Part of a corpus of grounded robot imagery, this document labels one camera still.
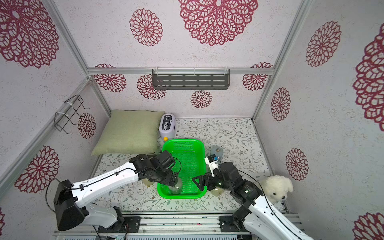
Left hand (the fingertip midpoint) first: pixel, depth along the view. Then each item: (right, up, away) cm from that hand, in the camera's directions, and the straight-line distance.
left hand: (168, 181), depth 75 cm
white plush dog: (+49, 0, -10) cm, 50 cm away
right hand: (+15, +3, -4) cm, 16 cm away
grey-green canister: (+4, -5, +2) cm, 7 cm away
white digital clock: (-5, +29, +27) cm, 40 cm away
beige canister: (+26, -9, +7) cm, 28 cm away
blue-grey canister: (+28, +13, +17) cm, 35 cm away
